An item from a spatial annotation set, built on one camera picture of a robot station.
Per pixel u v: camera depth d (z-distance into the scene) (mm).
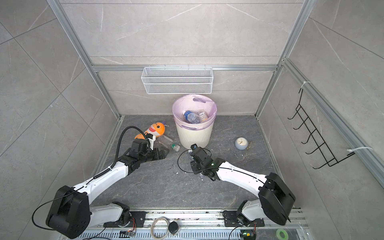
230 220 730
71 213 403
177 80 1006
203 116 947
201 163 624
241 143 980
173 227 635
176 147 977
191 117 942
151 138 777
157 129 1006
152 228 704
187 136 862
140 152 663
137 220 733
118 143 624
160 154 763
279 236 697
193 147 747
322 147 636
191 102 947
